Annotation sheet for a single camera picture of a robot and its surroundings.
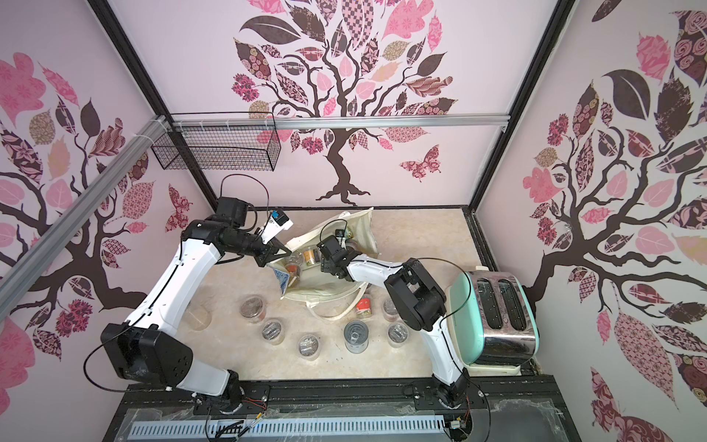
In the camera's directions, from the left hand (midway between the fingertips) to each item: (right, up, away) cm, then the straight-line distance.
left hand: (284, 256), depth 77 cm
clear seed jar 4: (-12, -17, +8) cm, 23 cm away
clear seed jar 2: (+21, -23, +1) cm, 31 cm away
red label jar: (+23, -17, +9) cm, 30 cm away
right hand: (+12, -2, +22) cm, 25 cm away
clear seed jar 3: (+7, -26, +1) cm, 27 cm away
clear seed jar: (-4, -23, +3) cm, 23 cm away
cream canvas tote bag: (+1, -7, +15) cm, 17 cm away
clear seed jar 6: (+31, -18, +8) cm, 37 cm away
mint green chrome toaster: (+57, -16, -7) cm, 60 cm away
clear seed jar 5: (+33, -23, +2) cm, 41 cm away
